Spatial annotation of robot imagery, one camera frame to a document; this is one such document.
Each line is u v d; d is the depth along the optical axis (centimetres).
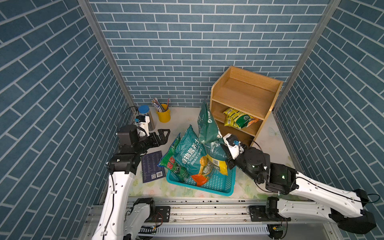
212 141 54
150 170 88
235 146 50
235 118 87
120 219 41
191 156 74
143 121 62
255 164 43
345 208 41
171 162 74
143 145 57
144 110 94
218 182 84
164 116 110
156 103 104
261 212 73
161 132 61
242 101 83
